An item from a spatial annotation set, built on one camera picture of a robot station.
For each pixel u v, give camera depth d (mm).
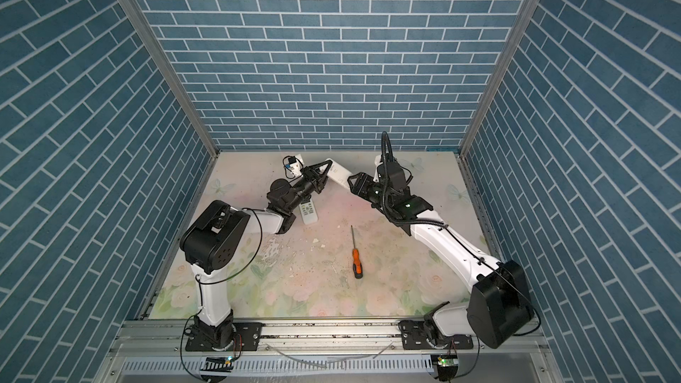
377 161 749
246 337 737
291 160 845
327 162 845
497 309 423
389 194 599
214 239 533
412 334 738
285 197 722
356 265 849
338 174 839
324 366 769
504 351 737
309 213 990
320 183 811
